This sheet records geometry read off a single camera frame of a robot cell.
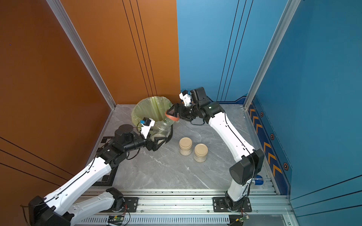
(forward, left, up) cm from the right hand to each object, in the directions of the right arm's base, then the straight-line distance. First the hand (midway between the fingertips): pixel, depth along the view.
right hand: (173, 113), depth 72 cm
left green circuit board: (-42, +30, -35) cm, 63 cm away
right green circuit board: (-41, -35, -33) cm, 63 cm away
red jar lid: (-2, -2, -2) cm, 3 cm away
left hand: (-8, +5, -6) cm, 11 cm away
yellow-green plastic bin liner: (+16, +15, -11) cm, 25 cm away
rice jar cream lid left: (-5, -6, -22) cm, 23 cm away
